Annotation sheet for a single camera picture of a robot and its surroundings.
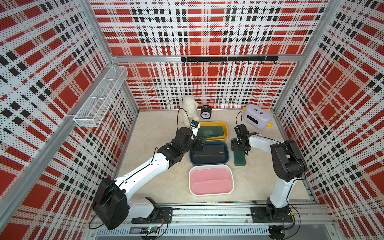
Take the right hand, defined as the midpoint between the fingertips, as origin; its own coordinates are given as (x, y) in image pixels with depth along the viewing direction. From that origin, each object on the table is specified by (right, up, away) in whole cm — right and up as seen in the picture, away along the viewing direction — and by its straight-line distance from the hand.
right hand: (240, 145), depth 99 cm
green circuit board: (-51, -36, -30) cm, 69 cm away
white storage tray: (-9, -12, -17) cm, 23 cm away
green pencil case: (-20, +9, +3) cm, 23 cm away
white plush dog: (-34, +27, 0) cm, 43 cm away
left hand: (-27, +8, -18) cm, 33 cm away
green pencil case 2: (-2, -7, -8) cm, 11 cm away
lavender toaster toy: (+13, +19, +5) cm, 24 cm away
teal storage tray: (-10, -4, -7) cm, 13 cm away
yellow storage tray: (-15, +15, +16) cm, 26 cm away
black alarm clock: (-23, +24, +12) cm, 35 cm away
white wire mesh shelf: (-95, +22, -6) cm, 97 cm away
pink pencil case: (-21, -14, -14) cm, 29 cm away
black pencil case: (-22, -6, -10) cm, 25 cm away
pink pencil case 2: (-21, -19, -20) cm, 35 cm away
